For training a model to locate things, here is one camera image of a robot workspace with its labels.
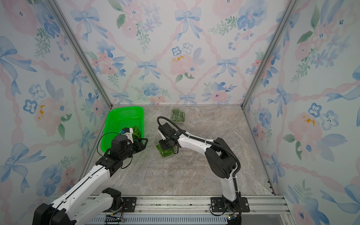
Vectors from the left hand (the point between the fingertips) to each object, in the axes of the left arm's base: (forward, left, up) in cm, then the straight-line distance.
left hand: (146, 139), depth 81 cm
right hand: (+2, -9, -10) cm, 13 cm away
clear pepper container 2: (-1, -12, -14) cm, 18 cm away
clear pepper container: (+30, -17, -12) cm, 36 cm away
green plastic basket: (+27, +28, -13) cm, 41 cm away
